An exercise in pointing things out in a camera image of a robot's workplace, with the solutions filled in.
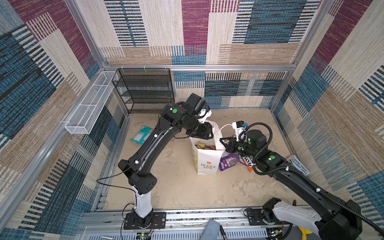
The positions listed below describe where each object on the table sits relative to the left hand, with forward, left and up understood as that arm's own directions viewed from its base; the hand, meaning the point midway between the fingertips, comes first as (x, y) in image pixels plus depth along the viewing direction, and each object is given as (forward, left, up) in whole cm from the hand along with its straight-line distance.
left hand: (210, 134), depth 68 cm
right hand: (+1, -5, -8) cm, 10 cm away
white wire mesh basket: (+7, +59, +2) cm, 60 cm away
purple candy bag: (+1, -14, -29) cm, 32 cm away
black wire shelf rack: (+50, +42, -14) cm, 67 cm away
